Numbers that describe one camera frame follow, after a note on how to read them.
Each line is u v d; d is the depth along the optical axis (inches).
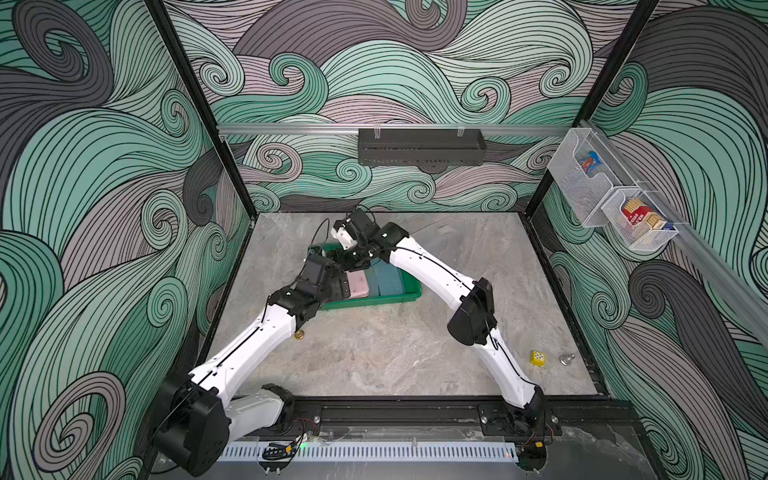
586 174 31.2
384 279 38.1
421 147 41.8
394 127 36.7
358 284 36.4
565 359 32.1
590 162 32.9
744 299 19.9
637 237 25.7
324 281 24.9
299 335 34.2
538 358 32.0
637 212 26.0
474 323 23.5
